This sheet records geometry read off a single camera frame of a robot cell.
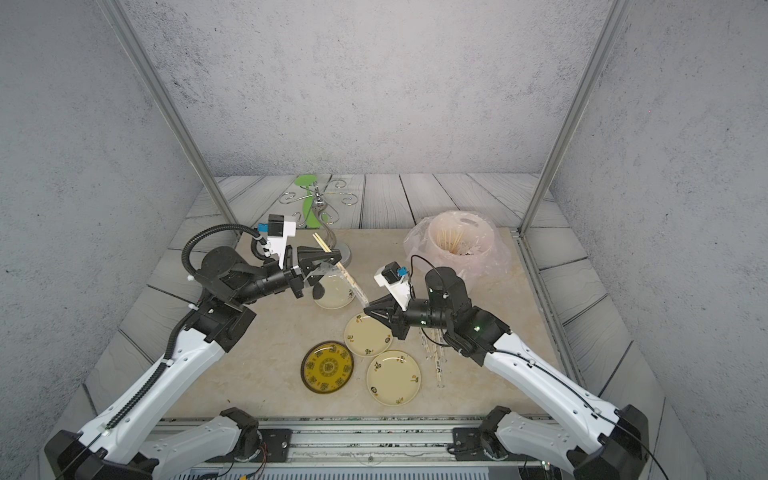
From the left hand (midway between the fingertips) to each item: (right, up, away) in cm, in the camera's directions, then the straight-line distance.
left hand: (340, 261), depth 57 cm
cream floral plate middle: (+1, -24, +34) cm, 42 cm away
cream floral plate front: (+10, -33, +26) cm, 43 cm away
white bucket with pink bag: (+33, +5, +34) cm, 48 cm away
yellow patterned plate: (-9, -31, +30) cm, 44 cm away
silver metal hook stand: (-11, +15, +39) cm, 43 cm away
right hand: (+5, -11, +7) cm, 14 cm away
